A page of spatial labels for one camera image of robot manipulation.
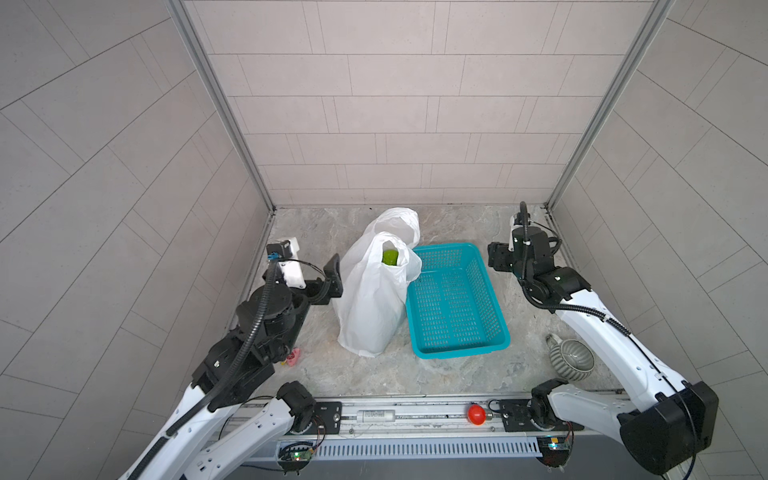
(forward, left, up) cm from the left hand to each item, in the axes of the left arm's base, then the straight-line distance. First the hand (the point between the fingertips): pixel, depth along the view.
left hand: (326, 255), depth 60 cm
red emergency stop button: (-24, -33, -31) cm, 51 cm away
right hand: (+13, -41, -14) cm, 46 cm away
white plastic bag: (-3, -8, -13) cm, 15 cm away
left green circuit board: (-32, +7, -31) cm, 45 cm away
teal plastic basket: (+6, -32, -36) cm, 48 cm away
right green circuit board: (-30, -51, -34) cm, 68 cm away
